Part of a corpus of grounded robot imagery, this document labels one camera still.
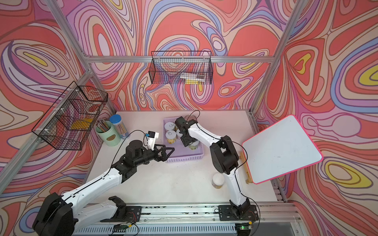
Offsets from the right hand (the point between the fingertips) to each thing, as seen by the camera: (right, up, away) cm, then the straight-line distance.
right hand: (195, 142), depth 95 cm
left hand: (-14, -1, -19) cm, 24 cm away
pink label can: (-18, +10, +7) cm, 22 cm away
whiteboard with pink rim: (+48, -1, -17) cm, 51 cm away
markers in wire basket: (-1, +40, -4) cm, 40 cm away
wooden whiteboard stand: (+30, -19, -16) cm, 39 cm away
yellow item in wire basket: (-57, +12, -24) cm, 63 cm away
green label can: (0, -2, -3) cm, 3 cm away
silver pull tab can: (-11, +5, +3) cm, 12 cm away
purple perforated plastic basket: (-8, -7, -6) cm, 12 cm away
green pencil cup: (-55, +7, -6) cm, 56 cm away
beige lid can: (+12, -18, -18) cm, 28 cm away
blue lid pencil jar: (-49, +14, -6) cm, 51 cm away
